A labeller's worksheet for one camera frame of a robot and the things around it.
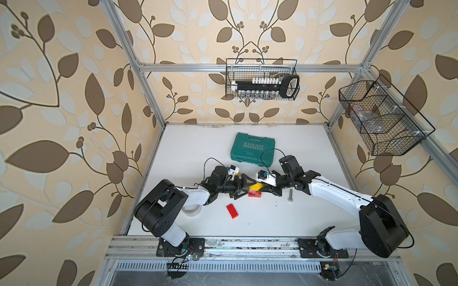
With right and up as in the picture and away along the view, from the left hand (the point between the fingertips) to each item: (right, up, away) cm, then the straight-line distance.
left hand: (250, 185), depth 81 cm
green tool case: (+4, +16, +20) cm, 26 cm away
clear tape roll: (-28, -12, +1) cm, 30 cm away
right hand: (+5, 0, +3) cm, 6 cm away
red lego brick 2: (-9, -13, +2) cm, 16 cm away
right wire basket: (+57, +27, -8) cm, 63 cm away
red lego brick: (+2, -5, +5) cm, 8 cm away
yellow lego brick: (+2, 0, -1) cm, 3 cm away
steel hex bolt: (+21, -8, +7) cm, 23 cm away
